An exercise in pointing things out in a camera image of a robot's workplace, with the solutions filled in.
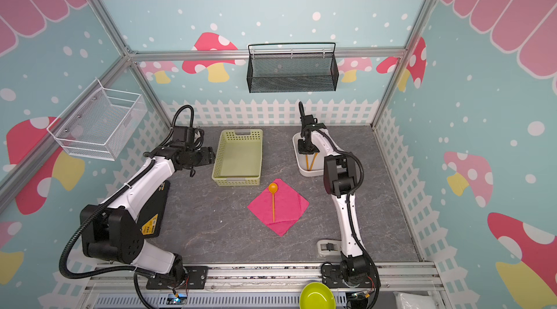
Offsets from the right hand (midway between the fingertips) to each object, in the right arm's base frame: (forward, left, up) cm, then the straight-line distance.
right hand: (305, 149), depth 109 cm
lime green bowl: (-61, 0, -1) cm, 61 cm away
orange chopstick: (-6, -4, -1) cm, 7 cm away
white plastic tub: (-10, -6, -1) cm, 12 cm away
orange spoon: (-22, +16, 0) cm, 27 cm away
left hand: (-16, +42, +14) cm, 47 cm away
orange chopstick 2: (-7, -1, -2) cm, 7 cm away
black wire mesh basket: (+17, +17, +32) cm, 40 cm away
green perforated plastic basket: (-6, +33, +1) cm, 34 cm away
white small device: (-47, -6, +3) cm, 47 cm away
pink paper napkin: (-29, +13, -2) cm, 32 cm away
